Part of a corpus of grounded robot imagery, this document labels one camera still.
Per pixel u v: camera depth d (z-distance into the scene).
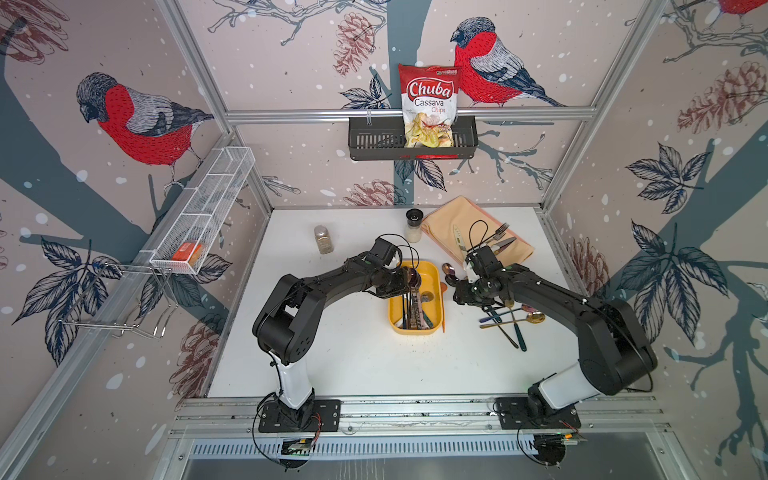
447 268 1.00
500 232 1.13
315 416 0.73
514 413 0.73
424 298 0.94
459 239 1.10
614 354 0.44
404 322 0.88
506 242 1.09
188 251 0.67
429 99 0.83
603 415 0.75
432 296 0.95
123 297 0.56
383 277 0.74
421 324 0.87
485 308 0.76
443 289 0.95
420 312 0.90
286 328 0.48
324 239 1.01
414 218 1.04
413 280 0.97
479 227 0.77
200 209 0.78
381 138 0.95
